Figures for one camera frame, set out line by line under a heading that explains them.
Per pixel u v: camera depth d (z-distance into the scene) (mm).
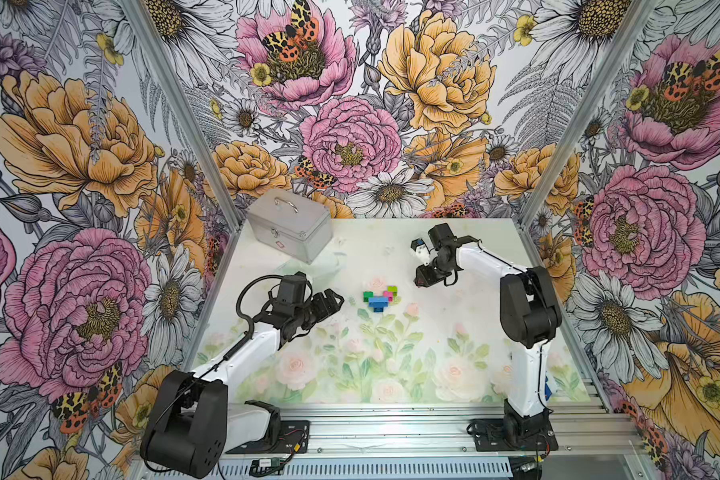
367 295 990
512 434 666
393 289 1039
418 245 934
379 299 978
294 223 1017
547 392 778
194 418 407
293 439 743
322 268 1118
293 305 675
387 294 994
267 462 710
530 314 550
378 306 967
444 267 862
